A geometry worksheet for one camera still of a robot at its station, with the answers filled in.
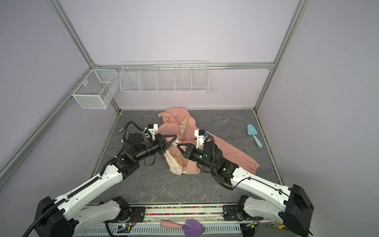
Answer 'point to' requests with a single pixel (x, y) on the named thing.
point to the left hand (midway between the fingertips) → (177, 138)
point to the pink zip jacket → (178, 122)
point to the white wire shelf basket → (168, 76)
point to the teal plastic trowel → (251, 131)
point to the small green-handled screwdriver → (122, 129)
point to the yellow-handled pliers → (277, 224)
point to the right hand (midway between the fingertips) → (176, 147)
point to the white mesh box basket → (96, 90)
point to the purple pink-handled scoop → (191, 228)
